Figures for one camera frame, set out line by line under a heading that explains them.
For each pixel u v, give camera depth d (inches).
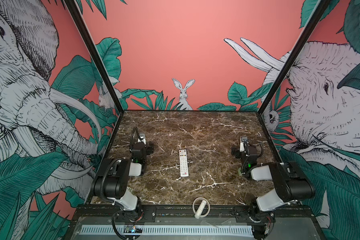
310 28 29.5
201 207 29.4
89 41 31.5
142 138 31.6
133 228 27.6
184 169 34.7
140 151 28.3
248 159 28.2
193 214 29.0
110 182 17.8
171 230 27.6
